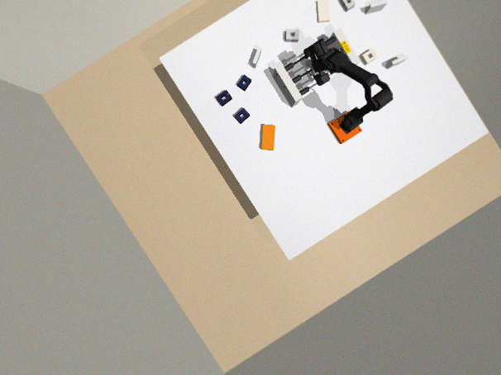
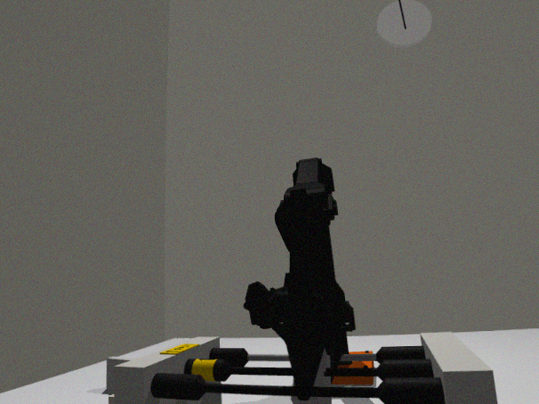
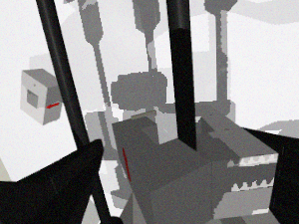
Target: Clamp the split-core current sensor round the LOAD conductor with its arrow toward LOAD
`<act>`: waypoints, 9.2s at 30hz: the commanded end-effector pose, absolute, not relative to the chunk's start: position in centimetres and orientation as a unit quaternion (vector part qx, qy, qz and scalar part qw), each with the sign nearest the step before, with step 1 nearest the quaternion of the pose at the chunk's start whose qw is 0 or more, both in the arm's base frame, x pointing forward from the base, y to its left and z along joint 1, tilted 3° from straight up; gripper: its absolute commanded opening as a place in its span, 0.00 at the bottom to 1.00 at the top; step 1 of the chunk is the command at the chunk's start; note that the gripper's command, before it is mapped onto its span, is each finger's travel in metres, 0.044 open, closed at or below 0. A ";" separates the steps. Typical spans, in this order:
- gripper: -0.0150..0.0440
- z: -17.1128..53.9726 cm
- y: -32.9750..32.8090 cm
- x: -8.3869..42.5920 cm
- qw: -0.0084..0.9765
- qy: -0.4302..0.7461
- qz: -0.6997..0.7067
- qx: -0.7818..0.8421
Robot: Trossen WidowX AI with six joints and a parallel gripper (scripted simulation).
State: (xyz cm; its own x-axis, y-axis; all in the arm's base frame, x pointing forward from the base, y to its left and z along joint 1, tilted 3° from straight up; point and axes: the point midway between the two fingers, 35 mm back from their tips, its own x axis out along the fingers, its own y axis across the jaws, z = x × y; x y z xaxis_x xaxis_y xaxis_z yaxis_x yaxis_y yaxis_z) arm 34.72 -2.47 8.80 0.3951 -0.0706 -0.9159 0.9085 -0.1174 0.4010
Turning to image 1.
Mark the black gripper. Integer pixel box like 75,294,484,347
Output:
303,46,330,86

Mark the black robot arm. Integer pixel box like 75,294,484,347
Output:
311,38,393,134

